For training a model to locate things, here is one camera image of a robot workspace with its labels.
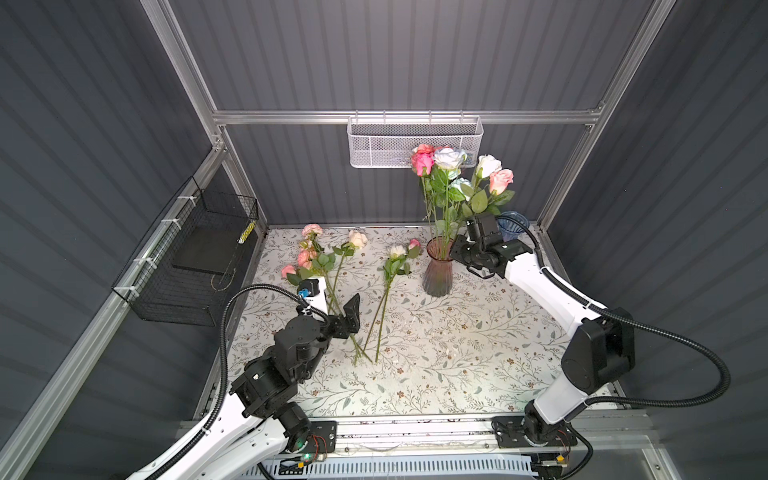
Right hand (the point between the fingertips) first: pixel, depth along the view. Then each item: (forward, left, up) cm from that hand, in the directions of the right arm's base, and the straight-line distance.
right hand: (454, 250), depth 87 cm
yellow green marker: (0, +58, +9) cm, 59 cm away
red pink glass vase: (-3, +4, -10) cm, 11 cm away
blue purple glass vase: (+8, -18, +1) cm, 19 cm away
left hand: (-21, +29, +9) cm, 37 cm away
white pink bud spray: (+5, +18, -15) cm, 24 cm away
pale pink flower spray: (+8, +47, -14) cm, 50 cm away
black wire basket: (-14, +69, +11) cm, 71 cm away
